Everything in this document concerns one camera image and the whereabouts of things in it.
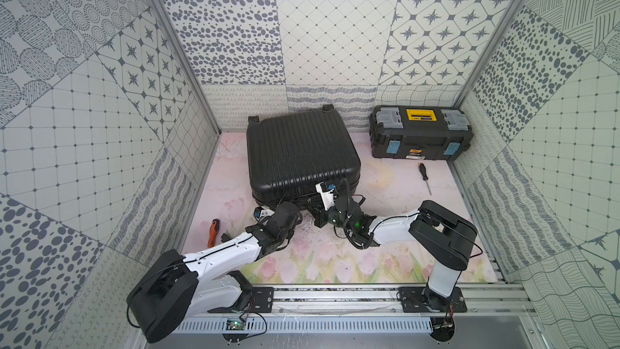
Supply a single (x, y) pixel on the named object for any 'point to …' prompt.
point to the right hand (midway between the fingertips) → (306, 208)
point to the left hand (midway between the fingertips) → (306, 211)
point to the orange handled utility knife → (215, 226)
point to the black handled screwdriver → (422, 170)
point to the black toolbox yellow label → (419, 132)
